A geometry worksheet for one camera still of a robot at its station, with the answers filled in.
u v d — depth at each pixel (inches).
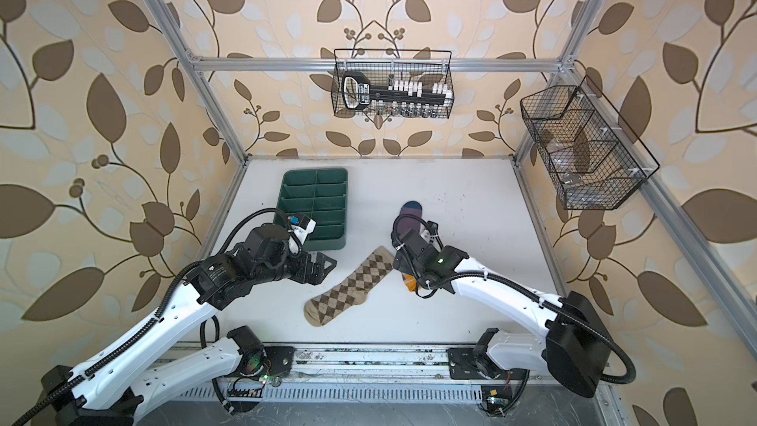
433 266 22.4
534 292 18.0
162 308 17.6
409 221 42.2
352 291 33.8
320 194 41.8
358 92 33.2
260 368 28.6
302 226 25.2
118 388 16.2
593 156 28.9
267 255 21.3
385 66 35.8
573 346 15.7
